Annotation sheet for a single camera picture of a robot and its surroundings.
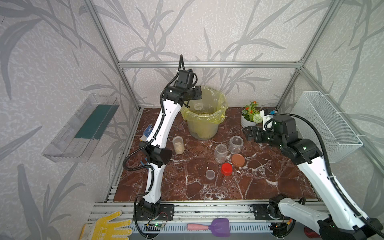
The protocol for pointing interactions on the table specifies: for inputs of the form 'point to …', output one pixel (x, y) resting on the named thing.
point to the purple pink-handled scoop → (220, 227)
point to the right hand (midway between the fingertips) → (249, 128)
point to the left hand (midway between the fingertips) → (198, 91)
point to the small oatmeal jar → (198, 106)
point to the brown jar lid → (238, 160)
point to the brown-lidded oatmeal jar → (235, 144)
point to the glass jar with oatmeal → (179, 145)
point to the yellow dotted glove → (104, 229)
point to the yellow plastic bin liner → (210, 108)
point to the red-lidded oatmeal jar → (221, 153)
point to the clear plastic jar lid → (210, 174)
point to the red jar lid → (226, 169)
